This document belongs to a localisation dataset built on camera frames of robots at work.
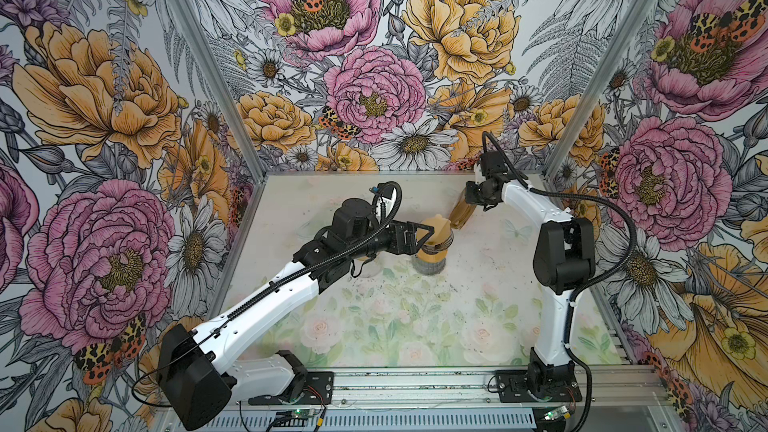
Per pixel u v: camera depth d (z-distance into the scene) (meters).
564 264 0.56
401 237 0.61
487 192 0.78
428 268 0.92
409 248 0.61
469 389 0.76
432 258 0.86
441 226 0.85
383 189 0.63
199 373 0.38
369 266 0.64
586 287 0.56
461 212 1.04
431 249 0.88
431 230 0.65
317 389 0.73
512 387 0.74
